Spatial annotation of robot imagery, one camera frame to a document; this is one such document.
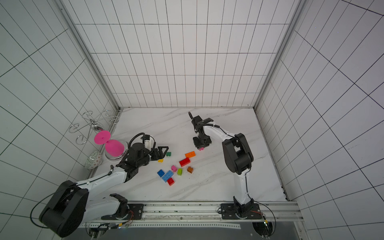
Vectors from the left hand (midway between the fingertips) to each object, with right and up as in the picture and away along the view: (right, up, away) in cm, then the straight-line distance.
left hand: (162, 150), depth 87 cm
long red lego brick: (+13, -8, +3) cm, 15 cm away
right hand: (+24, +3, +9) cm, 25 cm away
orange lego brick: (+17, -3, +5) cm, 19 cm away
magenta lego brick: (+24, 0, +5) cm, 24 cm away
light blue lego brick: (+4, -14, -3) cm, 14 cm away
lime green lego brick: (+10, -12, -2) cm, 16 cm away
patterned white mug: (-40, -6, -1) cm, 40 cm away
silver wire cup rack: (-31, +16, -13) cm, 37 cm away
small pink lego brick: (+7, -10, -1) cm, 13 cm away
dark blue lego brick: (-1, -13, -2) cm, 13 cm away
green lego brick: (+3, -3, +3) cm, 5 cm away
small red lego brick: (+6, -16, -6) cm, 18 cm away
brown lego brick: (+17, -11, -1) cm, 20 cm away
